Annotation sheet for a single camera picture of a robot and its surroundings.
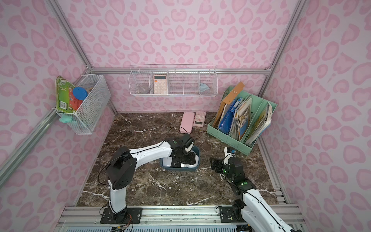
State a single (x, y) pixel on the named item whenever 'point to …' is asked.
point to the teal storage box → (196, 150)
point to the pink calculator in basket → (160, 84)
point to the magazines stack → (241, 119)
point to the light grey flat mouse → (166, 161)
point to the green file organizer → (257, 108)
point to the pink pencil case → (187, 122)
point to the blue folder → (226, 120)
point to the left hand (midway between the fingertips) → (193, 159)
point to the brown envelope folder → (231, 95)
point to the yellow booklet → (263, 122)
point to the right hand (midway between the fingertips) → (215, 158)
